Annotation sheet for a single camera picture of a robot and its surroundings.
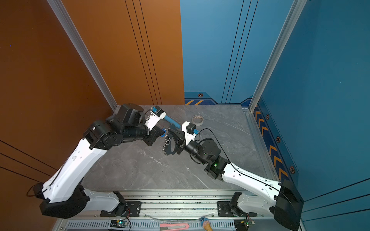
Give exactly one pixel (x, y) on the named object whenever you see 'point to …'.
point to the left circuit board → (118, 224)
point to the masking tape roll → (197, 120)
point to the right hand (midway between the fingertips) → (169, 130)
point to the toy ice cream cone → (207, 226)
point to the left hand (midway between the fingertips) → (163, 130)
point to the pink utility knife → (171, 226)
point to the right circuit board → (242, 224)
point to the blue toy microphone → (177, 124)
